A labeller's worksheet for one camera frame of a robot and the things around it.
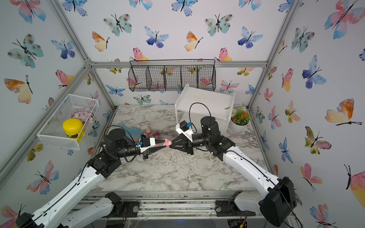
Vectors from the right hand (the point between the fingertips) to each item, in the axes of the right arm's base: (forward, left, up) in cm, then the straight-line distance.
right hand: (172, 144), depth 63 cm
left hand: (+1, +3, 0) cm, 4 cm away
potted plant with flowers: (+31, -39, -18) cm, 53 cm away
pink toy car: (+24, +17, -30) cm, 42 cm away
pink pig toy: (0, +2, +2) cm, 3 cm away
